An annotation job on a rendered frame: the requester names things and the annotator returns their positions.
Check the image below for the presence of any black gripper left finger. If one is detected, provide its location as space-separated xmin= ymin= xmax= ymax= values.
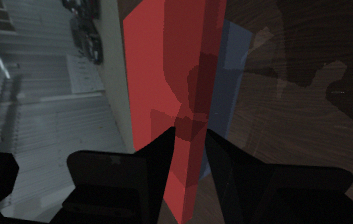
xmin=67 ymin=126 xmax=176 ymax=224

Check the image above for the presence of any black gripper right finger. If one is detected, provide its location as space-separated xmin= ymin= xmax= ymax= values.
xmin=205 ymin=129 xmax=353 ymax=224

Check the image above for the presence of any red rectangular lid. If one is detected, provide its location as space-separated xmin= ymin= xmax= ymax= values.
xmin=123 ymin=0 xmax=227 ymax=224

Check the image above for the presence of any grey open box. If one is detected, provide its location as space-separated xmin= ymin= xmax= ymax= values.
xmin=198 ymin=19 xmax=252 ymax=181

